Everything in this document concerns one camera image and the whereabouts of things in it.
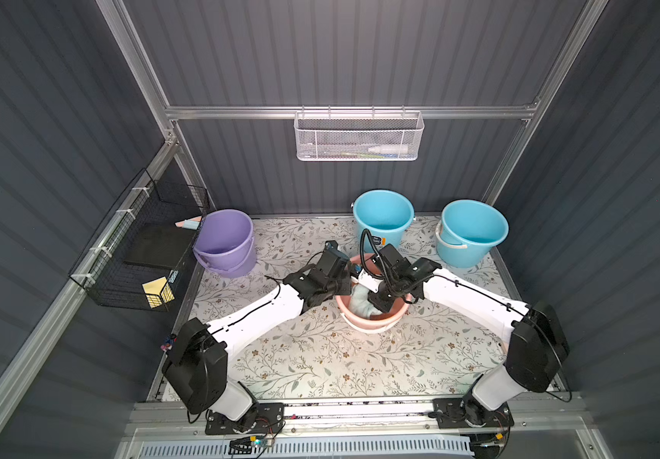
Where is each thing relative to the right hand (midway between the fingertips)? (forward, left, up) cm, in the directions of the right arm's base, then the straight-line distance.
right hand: (371, 298), depth 83 cm
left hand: (+3, +6, +4) cm, 8 cm away
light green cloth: (-2, +4, 0) cm, 4 cm away
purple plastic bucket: (+26, +52, -7) cm, 59 cm away
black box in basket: (+6, +57, +18) cm, 60 cm away
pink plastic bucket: (-9, -1, +2) cm, 9 cm away
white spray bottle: (+43, -7, +22) cm, 49 cm away
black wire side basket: (-6, +62, +23) cm, 67 cm away
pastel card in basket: (+16, +52, +15) cm, 57 cm away
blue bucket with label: (+41, -10, -6) cm, 43 cm away
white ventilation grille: (-35, +33, -14) cm, 50 cm away
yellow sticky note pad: (-11, +48, +23) cm, 54 cm away
